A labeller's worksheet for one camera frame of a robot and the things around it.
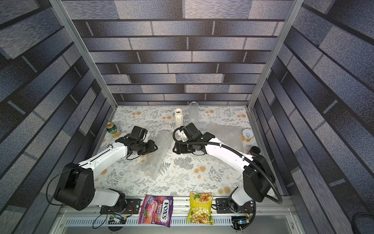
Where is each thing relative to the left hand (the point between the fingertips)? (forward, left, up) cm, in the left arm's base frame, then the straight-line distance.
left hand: (156, 147), depth 87 cm
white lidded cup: (+12, -60, -2) cm, 61 cm away
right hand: (-4, -12, +6) cm, 14 cm away
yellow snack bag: (-32, -26, -3) cm, 41 cm away
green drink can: (+13, +32, +2) cm, 34 cm away
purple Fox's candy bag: (-32, -4, -6) cm, 32 cm away
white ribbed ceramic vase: (+19, -13, +6) cm, 24 cm away
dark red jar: (-4, -57, +5) cm, 58 cm away
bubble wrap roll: (-10, +2, 0) cm, 10 cm away
